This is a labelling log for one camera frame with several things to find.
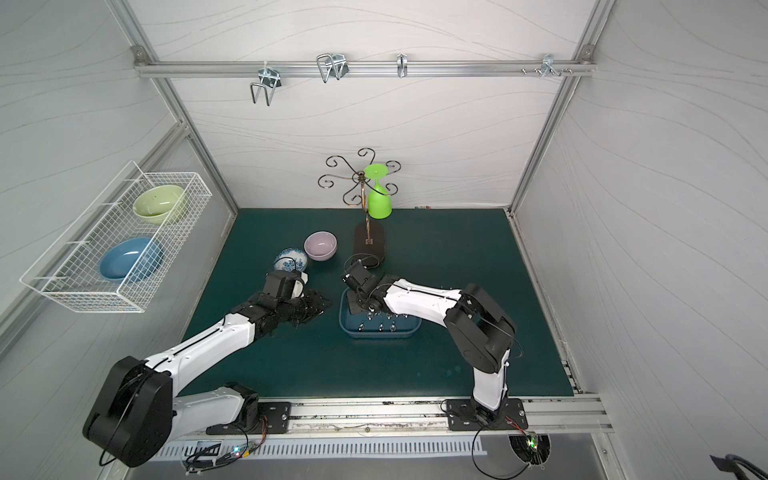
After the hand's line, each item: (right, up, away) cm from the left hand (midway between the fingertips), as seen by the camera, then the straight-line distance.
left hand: (331, 305), depth 84 cm
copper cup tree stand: (+11, +34, +1) cm, 36 cm away
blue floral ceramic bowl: (-18, +12, +17) cm, 27 cm away
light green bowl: (-42, +28, -10) cm, 52 cm away
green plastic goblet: (+13, +30, +9) cm, 34 cm away
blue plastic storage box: (+12, -7, +4) cm, 15 cm away
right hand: (+7, +1, +5) cm, 8 cm away
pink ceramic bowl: (-8, +16, +21) cm, 28 cm away
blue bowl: (-41, +15, -18) cm, 47 cm away
